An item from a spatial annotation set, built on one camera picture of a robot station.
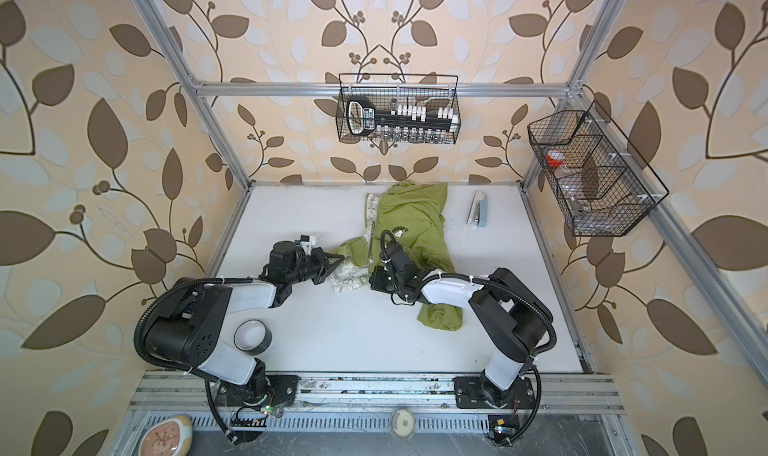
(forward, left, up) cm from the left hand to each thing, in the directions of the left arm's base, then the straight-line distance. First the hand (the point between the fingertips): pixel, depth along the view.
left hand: (346, 255), depth 88 cm
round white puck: (-40, -17, +1) cm, 44 cm away
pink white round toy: (-44, +35, -8) cm, 57 cm away
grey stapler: (+23, -44, -8) cm, 51 cm away
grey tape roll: (-21, +25, -10) cm, 34 cm away
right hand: (-6, -7, -6) cm, 11 cm away
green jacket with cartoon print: (+20, -20, -3) cm, 28 cm away
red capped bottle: (+19, -58, +23) cm, 65 cm away
